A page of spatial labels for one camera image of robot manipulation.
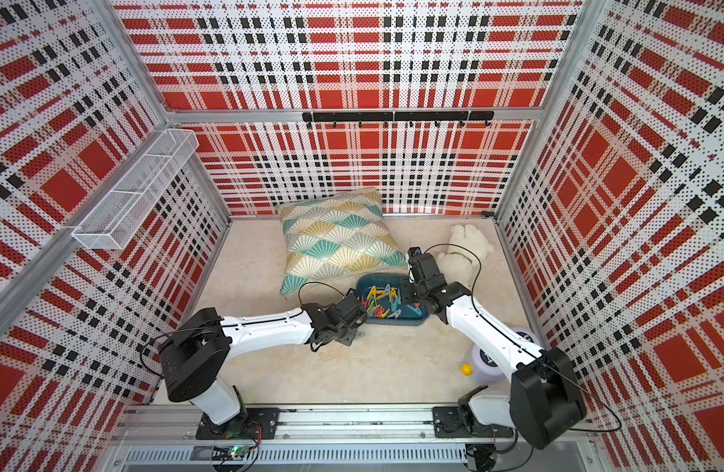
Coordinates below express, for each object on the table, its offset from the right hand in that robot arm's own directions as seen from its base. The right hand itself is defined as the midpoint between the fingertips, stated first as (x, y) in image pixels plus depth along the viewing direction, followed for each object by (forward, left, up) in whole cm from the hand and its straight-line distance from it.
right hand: (411, 285), depth 85 cm
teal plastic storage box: (+3, +9, -12) cm, 15 cm away
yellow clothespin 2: (-4, +8, -12) cm, 15 cm away
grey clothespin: (+4, +7, -10) cm, 13 cm away
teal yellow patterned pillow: (+17, +24, +3) cm, 29 cm away
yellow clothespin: (+4, +12, -10) cm, 16 cm away
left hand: (-8, +19, -10) cm, 23 cm away
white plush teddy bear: (0, -13, +17) cm, 21 cm away
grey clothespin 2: (-4, +5, -13) cm, 14 cm away
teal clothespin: (-2, -2, -12) cm, 12 cm away
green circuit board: (-40, +43, -11) cm, 60 cm away
